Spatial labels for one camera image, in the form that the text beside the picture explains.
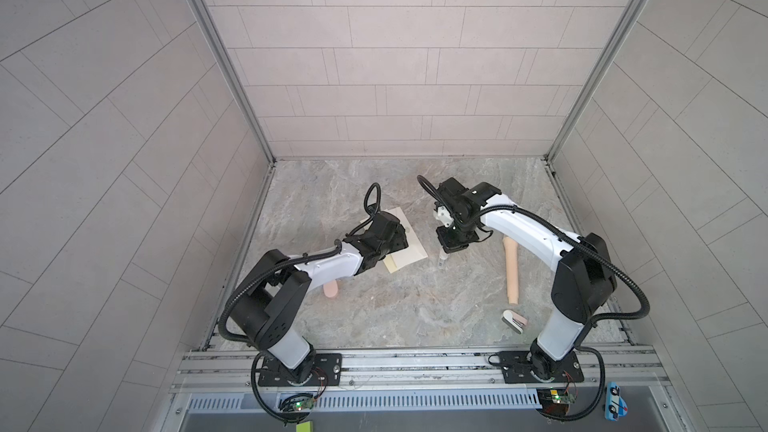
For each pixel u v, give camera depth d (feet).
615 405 2.15
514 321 2.53
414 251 2.99
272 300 1.44
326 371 2.33
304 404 2.11
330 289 2.70
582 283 1.48
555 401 2.23
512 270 2.79
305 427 2.06
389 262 2.92
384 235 2.24
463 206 2.00
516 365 2.36
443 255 2.75
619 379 2.40
